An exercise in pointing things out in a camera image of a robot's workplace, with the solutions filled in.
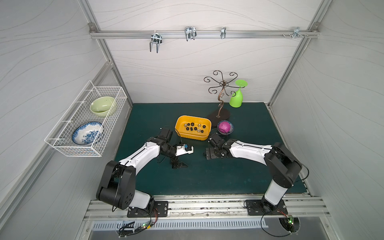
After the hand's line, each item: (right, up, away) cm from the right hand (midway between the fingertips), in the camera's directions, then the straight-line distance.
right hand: (214, 151), depth 92 cm
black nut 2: (-17, +13, +13) cm, 25 cm away
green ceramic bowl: (-58, +27, -20) cm, 67 cm away
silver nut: (-9, +16, +15) cm, 24 cm away
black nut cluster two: (-12, +13, +12) cm, 22 cm away
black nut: (-14, +17, +15) cm, 26 cm away
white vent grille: (-39, -30, -23) cm, 54 cm away
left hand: (-17, -1, -9) cm, 19 cm away
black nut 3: (-7, +12, +12) cm, 18 cm away
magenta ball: (+8, +15, +6) cm, 18 cm away
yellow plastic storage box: (-14, +14, +12) cm, 23 cm away
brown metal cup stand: (+8, +23, +19) cm, 31 cm away
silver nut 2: (-9, +12, +12) cm, 19 cm away
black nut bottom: (-17, +17, +15) cm, 28 cm away
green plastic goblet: (+15, +32, +2) cm, 35 cm away
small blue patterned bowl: (+14, +16, +10) cm, 23 cm away
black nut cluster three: (-14, +13, +12) cm, 23 cm away
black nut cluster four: (-5, +15, +15) cm, 22 cm away
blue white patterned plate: (-58, +14, -28) cm, 67 cm away
